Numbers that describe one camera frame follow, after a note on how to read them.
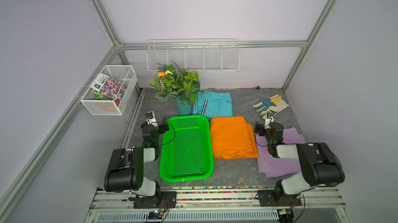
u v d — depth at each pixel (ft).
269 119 2.67
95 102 2.33
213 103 3.56
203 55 3.26
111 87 2.45
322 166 1.48
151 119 2.57
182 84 2.51
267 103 3.60
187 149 2.94
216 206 2.38
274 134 2.37
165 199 2.38
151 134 2.29
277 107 3.59
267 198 2.42
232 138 2.95
